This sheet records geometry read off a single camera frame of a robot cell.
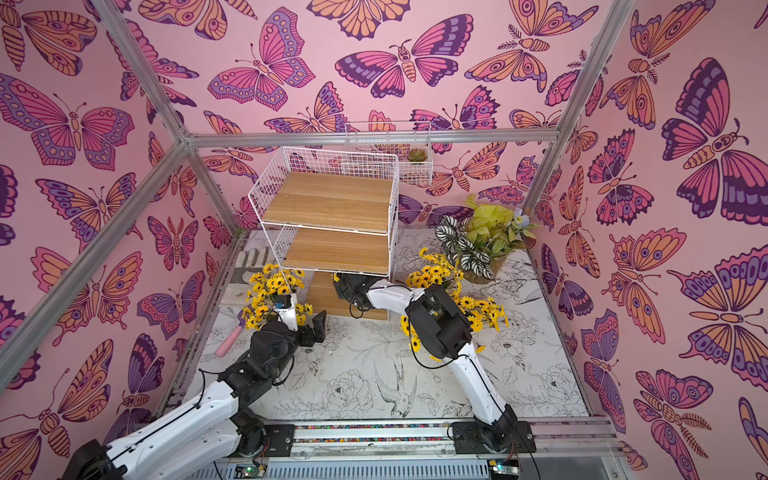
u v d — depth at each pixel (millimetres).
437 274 894
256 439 665
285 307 685
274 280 866
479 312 837
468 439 730
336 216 673
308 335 716
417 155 922
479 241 853
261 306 848
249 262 1099
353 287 781
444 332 574
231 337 900
